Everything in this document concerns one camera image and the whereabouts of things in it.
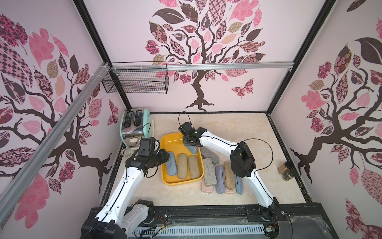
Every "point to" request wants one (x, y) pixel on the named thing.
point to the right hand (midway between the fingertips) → (187, 139)
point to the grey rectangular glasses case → (209, 172)
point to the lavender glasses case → (220, 177)
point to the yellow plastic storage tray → (174, 142)
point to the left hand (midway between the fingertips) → (168, 159)
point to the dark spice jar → (289, 174)
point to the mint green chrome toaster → (136, 124)
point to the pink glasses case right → (229, 191)
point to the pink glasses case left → (205, 188)
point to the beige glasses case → (194, 169)
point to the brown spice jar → (284, 167)
